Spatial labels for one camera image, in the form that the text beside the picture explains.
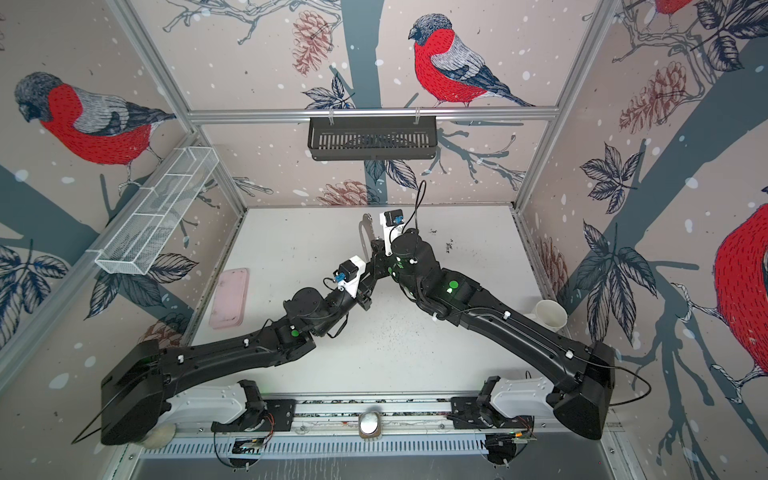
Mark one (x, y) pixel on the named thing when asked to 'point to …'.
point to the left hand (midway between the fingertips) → (378, 264)
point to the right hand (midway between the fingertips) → (366, 247)
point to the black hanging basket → (372, 138)
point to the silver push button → (370, 424)
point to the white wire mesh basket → (157, 210)
